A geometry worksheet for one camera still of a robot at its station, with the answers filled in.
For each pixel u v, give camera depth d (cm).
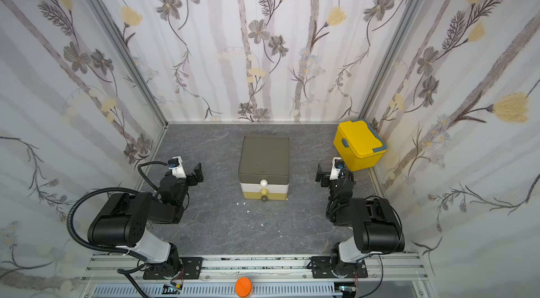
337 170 77
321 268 73
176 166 78
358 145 94
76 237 43
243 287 63
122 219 48
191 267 73
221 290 70
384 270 74
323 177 82
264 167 77
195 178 84
